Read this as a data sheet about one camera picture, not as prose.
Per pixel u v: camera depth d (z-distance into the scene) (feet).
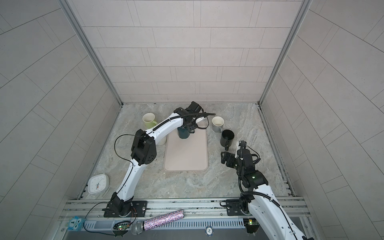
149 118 3.19
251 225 2.23
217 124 3.09
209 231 2.15
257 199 1.71
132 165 1.93
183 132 3.02
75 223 2.14
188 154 2.92
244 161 1.96
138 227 2.07
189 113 2.29
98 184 2.47
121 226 2.11
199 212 2.32
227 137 3.01
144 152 1.88
